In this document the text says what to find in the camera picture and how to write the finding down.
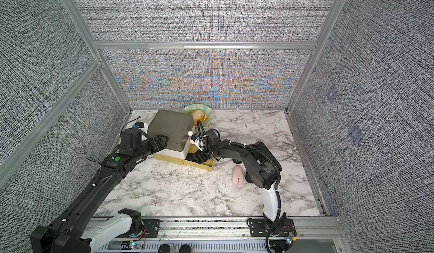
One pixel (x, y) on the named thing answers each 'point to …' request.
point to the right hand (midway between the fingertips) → (196, 150)
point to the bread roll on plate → (199, 114)
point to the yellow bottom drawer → (208, 165)
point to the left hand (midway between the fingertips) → (164, 138)
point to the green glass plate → (190, 108)
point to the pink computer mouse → (237, 175)
